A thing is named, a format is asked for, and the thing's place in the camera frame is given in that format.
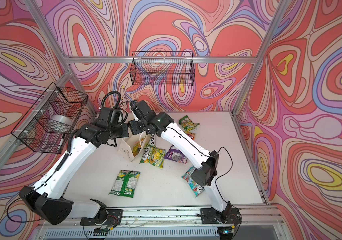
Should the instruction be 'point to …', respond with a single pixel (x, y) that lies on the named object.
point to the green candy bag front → (125, 183)
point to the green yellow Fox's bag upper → (152, 140)
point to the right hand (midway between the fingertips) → (136, 128)
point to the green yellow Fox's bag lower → (153, 155)
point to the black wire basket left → (46, 126)
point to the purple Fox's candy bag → (175, 154)
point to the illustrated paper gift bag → (133, 144)
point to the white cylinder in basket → (60, 123)
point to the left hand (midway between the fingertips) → (129, 127)
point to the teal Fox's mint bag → (196, 188)
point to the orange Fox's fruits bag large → (137, 146)
